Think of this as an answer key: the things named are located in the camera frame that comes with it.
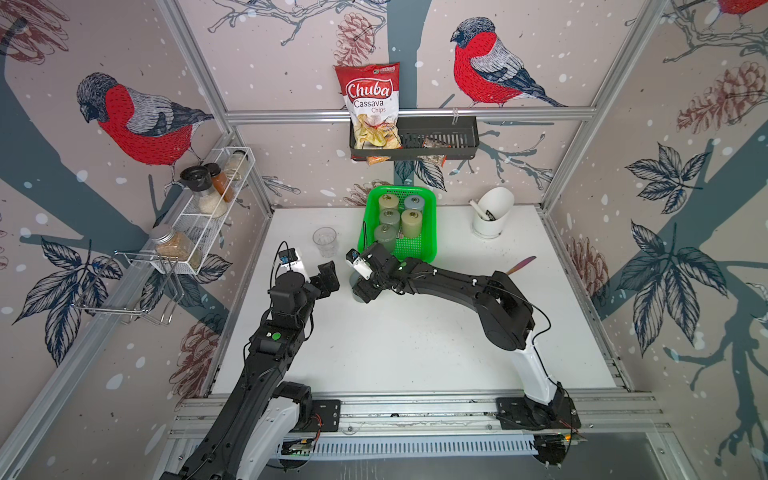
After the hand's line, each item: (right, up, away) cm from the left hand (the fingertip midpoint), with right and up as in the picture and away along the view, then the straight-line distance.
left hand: (323, 260), depth 77 cm
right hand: (+9, -8, +14) cm, 19 cm away
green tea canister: (+16, +6, +25) cm, 30 cm away
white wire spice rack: (-38, -6, -10) cm, 39 cm away
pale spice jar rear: (-33, +30, +15) cm, 47 cm away
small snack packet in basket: (+30, +36, +15) cm, 49 cm away
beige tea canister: (+25, +11, +30) cm, 40 cm away
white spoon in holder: (+53, +13, +30) cm, 62 cm away
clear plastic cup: (-6, +5, +31) cm, 32 cm away
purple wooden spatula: (+63, -5, +26) cm, 69 cm away
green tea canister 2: (+17, +13, +30) cm, 37 cm away
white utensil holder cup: (+57, +18, +30) cm, 66 cm away
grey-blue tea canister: (+7, -12, +11) cm, 18 cm away
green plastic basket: (+25, +21, +36) cm, 49 cm away
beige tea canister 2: (+17, +19, +36) cm, 44 cm away
